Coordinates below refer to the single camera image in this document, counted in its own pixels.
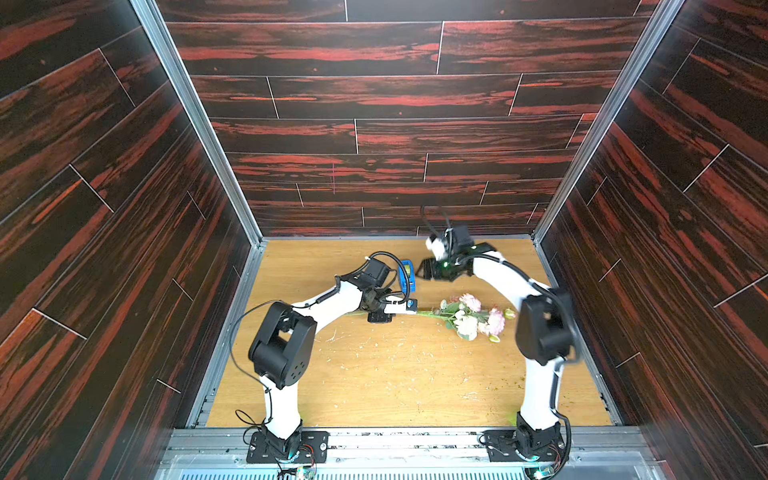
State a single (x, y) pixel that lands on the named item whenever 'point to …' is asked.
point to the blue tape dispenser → (407, 277)
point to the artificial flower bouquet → (462, 313)
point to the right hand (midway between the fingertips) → (427, 272)
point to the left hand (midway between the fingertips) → (394, 309)
